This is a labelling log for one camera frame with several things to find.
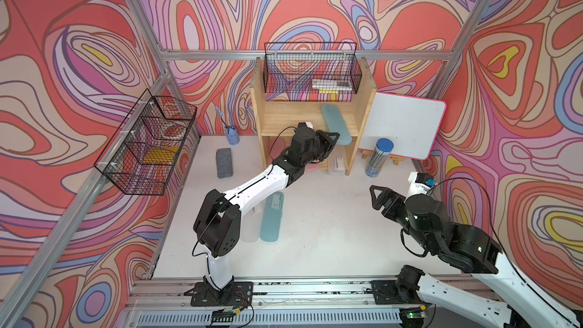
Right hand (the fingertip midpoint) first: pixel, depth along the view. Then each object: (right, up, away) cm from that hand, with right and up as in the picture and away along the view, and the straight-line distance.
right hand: (381, 199), depth 65 cm
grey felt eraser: (-59, +10, +42) cm, 73 cm away
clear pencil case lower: (-7, +10, +33) cm, 35 cm away
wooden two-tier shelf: (-32, +27, +23) cm, 48 cm away
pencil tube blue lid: (+10, +14, +25) cm, 30 cm away
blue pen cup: (-56, +25, +46) cm, 77 cm away
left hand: (-8, +20, +10) cm, 24 cm away
